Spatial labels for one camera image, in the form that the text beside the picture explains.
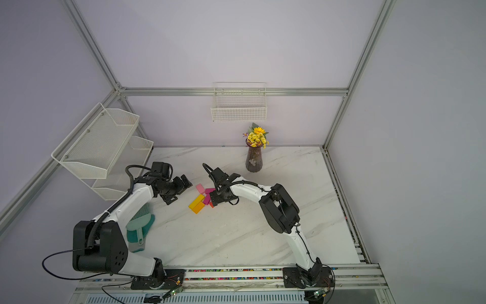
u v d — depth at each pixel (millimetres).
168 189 734
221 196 842
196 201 959
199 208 931
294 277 737
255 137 904
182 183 804
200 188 1014
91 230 410
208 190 1006
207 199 957
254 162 1019
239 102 956
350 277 763
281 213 545
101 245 480
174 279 727
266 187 586
